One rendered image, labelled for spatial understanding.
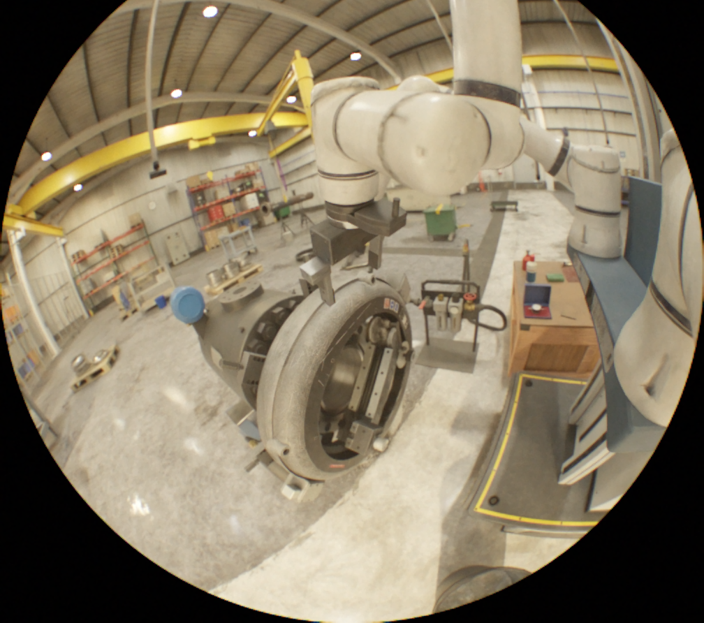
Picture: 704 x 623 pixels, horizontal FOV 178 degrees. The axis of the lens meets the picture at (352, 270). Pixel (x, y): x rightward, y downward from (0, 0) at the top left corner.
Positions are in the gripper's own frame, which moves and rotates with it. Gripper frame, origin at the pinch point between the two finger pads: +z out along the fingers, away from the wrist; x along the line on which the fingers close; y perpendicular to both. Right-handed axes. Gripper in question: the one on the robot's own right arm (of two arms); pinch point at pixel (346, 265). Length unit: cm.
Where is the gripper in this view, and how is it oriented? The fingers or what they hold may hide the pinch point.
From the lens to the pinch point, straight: 104.1
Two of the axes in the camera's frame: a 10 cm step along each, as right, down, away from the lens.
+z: -2.6, 9.1, -3.1
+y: -6.4, 0.8, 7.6
